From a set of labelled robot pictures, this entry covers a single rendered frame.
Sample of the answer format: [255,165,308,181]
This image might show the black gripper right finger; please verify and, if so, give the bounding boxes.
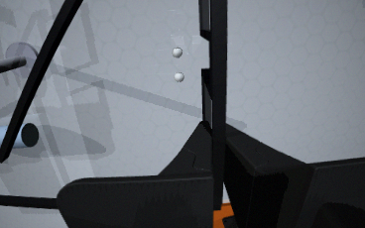
[223,123,365,228]

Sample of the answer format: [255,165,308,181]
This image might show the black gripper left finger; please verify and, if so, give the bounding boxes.
[57,121,214,228]

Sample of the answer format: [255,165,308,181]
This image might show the light blue cylinder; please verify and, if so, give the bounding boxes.
[0,123,39,149]

